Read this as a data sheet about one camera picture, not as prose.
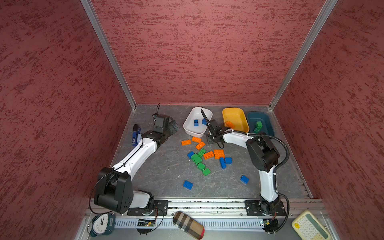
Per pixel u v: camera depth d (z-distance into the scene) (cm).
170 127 79
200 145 97
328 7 71
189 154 92
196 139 100
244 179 86
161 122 65
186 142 97
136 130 100
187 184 81
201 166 87
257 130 103
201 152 92
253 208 74
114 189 41
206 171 86
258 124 104
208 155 92
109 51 87
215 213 73
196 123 105
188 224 67
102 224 66
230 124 107
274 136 50
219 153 92
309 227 68
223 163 88
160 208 75
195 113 107
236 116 114
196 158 90
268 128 106
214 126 81
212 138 74
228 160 92
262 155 54
